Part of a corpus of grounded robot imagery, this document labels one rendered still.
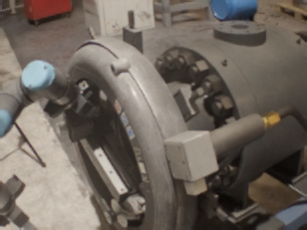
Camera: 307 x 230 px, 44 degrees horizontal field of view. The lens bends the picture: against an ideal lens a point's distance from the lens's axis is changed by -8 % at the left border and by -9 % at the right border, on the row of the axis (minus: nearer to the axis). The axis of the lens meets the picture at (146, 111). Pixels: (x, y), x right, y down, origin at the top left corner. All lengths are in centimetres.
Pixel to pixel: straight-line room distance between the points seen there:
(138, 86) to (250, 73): 45
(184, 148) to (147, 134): 14
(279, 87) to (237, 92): 19
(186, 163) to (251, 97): 45
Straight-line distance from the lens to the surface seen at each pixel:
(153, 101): 107
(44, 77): 114
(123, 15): 520
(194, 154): 98
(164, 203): 112
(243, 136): 109
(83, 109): 129
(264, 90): 140
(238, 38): 148
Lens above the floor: 131
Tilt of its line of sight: 26 degrees down
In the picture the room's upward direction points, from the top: 6 degrees counter-clockwise
